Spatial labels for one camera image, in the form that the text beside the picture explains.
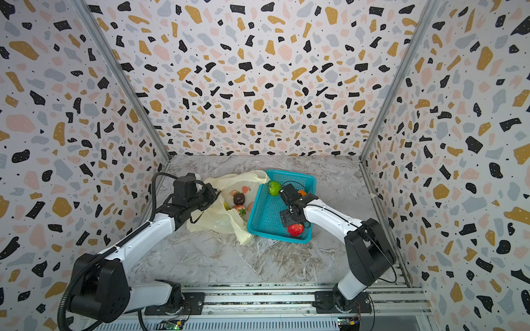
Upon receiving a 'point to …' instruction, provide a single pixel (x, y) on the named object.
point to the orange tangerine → (302, 192)
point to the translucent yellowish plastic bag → (216, 218)
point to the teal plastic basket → (264, 218)
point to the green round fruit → (274, 187)
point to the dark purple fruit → (239, 198)
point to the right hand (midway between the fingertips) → (290, 214)
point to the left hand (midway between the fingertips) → (221, 186)
